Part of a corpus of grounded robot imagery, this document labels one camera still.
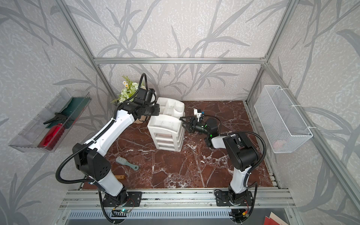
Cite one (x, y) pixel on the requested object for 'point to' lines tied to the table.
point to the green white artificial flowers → (129, 88)
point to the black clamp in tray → (58, 116)
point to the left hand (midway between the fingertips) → (158, 109)
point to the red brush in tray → (52, 137)
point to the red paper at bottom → (267, 221)
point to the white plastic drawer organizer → (167, 128)
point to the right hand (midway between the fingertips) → (180, 122)
